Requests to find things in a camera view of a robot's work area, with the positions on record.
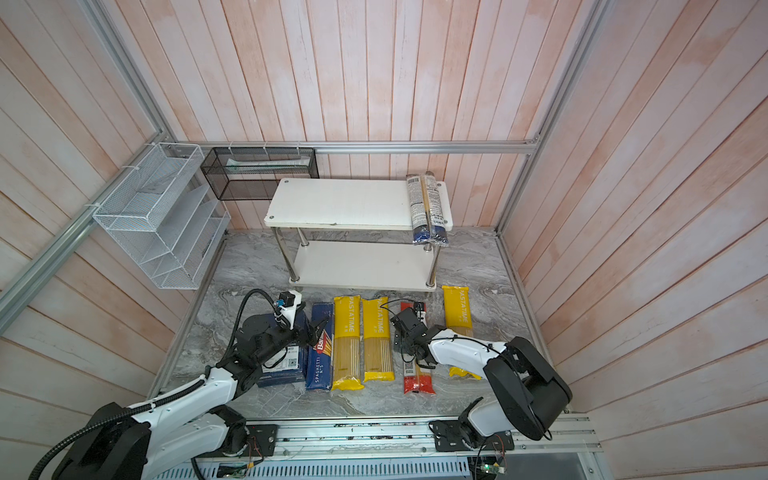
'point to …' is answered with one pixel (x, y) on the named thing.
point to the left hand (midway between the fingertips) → (317, 315)
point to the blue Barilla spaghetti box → (319, 362)
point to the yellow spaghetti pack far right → (458, 318)
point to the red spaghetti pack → (417, 378)
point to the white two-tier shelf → (295, 206)
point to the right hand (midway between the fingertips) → (411, 339)
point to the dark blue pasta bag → (287, 367)
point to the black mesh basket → (252, 173)
